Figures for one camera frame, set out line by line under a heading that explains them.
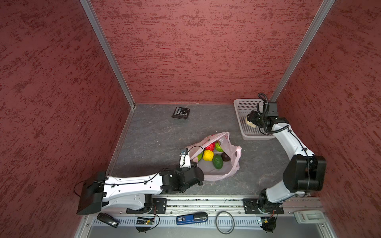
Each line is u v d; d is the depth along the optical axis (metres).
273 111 0.67
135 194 0.46
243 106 1.14
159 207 0.74
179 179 0.57
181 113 1.13
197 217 0.67
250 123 0.82
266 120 0.64
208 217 0.71
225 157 0.87
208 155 0.87
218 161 0.85
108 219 0.68
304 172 0.44
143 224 0.73
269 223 0.71
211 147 0.91
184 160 0.64
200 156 0.88
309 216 0.70
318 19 0.75
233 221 0.70
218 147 0.90
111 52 0.89
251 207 0.74
